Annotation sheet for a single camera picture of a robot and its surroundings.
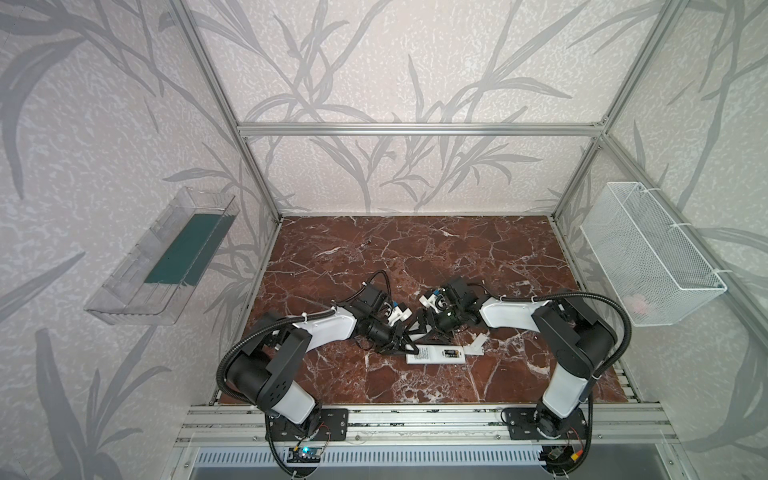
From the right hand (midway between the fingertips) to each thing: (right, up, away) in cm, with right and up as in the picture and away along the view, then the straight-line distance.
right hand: (414, 327), depth 86 cm
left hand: (0, -3, -6) cm, 7 cm away
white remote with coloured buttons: (+18, -6, +1) cm, 19 cm away
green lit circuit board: (-27, -27, -14) cm, 41 cm away
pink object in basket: (+54, +10, -13) cm, 57 cm away
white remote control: (+6, -6, -5) cm, 10 cm away
